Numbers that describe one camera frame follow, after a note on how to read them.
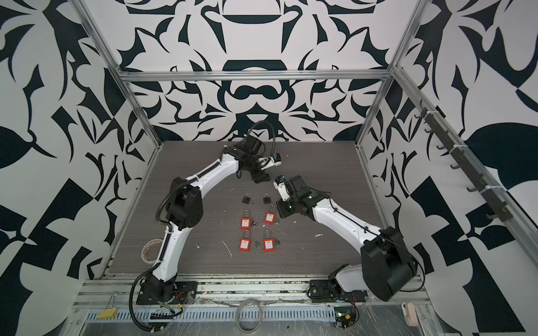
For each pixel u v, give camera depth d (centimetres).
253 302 73
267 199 98
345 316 71
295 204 64
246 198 97
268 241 85
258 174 86
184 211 59
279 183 77
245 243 85
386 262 42
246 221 90
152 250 83
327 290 74
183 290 74
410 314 68
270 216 91
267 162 83
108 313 70
